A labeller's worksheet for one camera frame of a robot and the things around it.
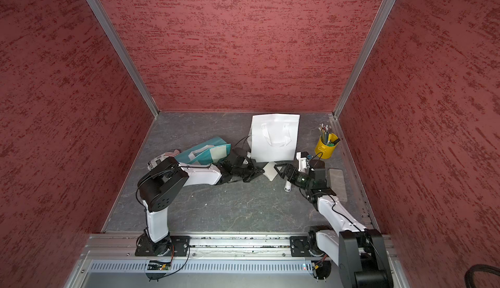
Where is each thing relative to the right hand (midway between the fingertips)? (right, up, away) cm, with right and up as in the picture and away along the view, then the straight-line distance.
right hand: (278, 172), depth 85 cm
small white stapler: (+5, -7, +2) cm, 9 cm away
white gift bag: (-2, +15, +6) cm, 17 cm away
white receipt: (-3, -1, +9) cm, 9 cm away
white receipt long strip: (-27, +9, -3) cm, 29 cm away
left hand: (-6, -2, +4) cm, 7 cm away
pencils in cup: (+24, +19, +7) cm, 31 cm away
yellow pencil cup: (+25, +11, +10) cm, 29 cm away
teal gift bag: (-33, +9, -9) cm, 35 cm away
